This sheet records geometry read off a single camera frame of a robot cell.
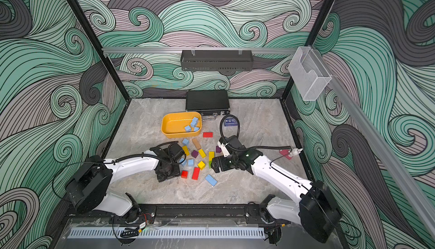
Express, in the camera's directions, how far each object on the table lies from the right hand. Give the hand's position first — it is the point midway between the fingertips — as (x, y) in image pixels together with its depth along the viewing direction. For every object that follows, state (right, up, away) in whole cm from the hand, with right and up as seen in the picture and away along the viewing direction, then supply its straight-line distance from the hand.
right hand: (218, 164), depth 80 cm
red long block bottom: (-12, -6, +5) cm, 14 cm away
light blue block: (-18, +15, +20) cm, 31 cm away
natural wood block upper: (-12, +7, +17) cm, 22 cm away
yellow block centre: (-8, +2, +12) cm, 15 cm away
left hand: (-22, -7, +5) cm, 23 cm away
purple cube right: (0, +4, +13) cm, 14 cm away
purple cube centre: (-13, +2, +11) cm, 17 cm away
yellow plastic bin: (-29, +17, +27) cm, 43 cm away
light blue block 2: (-3, -9, +3) cm, 10 cm away
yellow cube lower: (-9, -3, +7) cm, 12 cm away
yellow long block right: (-3, +2, +11) cm, 12 cm away
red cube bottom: (-17, -6, +4) cm, 19 cm away
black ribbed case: (-6, +32, +35) cm, 48 cm away
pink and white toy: (+40, +5, +6) cm, 40 cm away
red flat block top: (-6, +12, +21) cm, 24 cm away
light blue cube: (-15, +18, +23) cm, 33 cm away
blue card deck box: (+9, +19, +24) cm, 32 cm away
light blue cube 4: (-14, -1, +7) cm, 16 cm away
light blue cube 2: (-12, +15, +20) cm, 28 cm away
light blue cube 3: (-18, +8, +15) cm, 25 cm away
